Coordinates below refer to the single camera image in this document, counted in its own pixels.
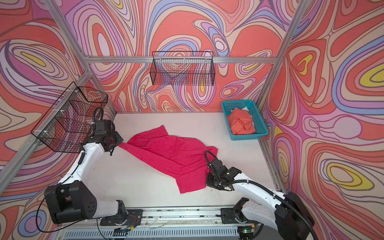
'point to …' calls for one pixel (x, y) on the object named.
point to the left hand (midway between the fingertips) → (120, 137)
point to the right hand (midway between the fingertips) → (210, 186)
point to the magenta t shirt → (187, 159)
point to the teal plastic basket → (261, 129)
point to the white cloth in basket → (245, 108)
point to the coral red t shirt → (240, 122)
